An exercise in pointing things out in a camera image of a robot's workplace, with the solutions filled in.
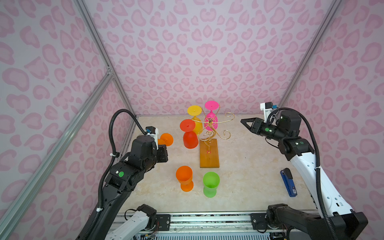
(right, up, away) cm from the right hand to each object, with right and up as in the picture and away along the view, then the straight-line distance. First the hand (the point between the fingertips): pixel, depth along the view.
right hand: (244, 120), depth 67 cm
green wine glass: (-14, -31, +12) cm, 36 cm away
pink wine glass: (-14, 0, +7) cm, 16 cm away
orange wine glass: (-28, -27, +10) cm, 40 cm away
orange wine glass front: (-38, -9, +13) cm, 41 cm away
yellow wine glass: (-22, +6, +10) cm, 25 cm away
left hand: (-35, -10, -1) cm, 36 cm away
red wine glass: (-25, -8, +10) cm, 28 cm away
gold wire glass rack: (-15, -6, +15) cm, 22 cm away
